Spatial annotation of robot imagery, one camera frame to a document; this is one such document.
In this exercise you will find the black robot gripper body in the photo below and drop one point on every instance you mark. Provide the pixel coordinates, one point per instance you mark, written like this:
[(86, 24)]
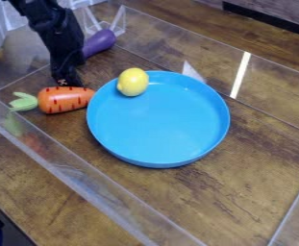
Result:
[(57, 25)]

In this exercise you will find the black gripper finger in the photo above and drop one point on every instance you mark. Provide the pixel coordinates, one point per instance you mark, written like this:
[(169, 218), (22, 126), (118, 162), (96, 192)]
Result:
[(66, 76)]

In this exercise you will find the orange toy carrot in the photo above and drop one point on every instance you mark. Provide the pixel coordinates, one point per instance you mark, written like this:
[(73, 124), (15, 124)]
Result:
[(54, 99)]

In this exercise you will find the purple toy eggplant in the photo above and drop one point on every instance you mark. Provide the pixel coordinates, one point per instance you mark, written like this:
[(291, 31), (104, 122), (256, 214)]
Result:
[(100, 42)]

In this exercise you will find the blue round tray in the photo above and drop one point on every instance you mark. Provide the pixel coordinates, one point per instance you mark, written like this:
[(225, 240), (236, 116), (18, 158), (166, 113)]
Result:
[(164, 129)]

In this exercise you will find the yellow toy lemon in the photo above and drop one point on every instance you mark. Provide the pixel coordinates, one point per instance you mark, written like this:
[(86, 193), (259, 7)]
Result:
[(133, 81)]

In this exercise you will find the clear acrylic enclosure wall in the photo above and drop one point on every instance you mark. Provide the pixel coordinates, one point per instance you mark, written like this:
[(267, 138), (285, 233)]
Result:
[(73, 196)]

